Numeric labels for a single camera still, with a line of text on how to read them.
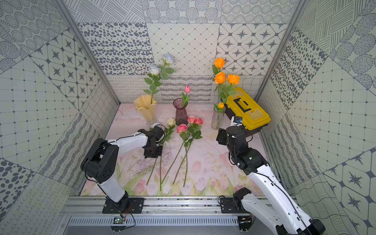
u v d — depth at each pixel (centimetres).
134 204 74
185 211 73
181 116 100
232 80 84
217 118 98
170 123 103
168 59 88
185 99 92
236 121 61
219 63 84
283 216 41
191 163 90
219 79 81
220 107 79
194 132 101
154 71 84
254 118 91
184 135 99
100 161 48
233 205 73
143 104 98
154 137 75
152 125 101
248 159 48
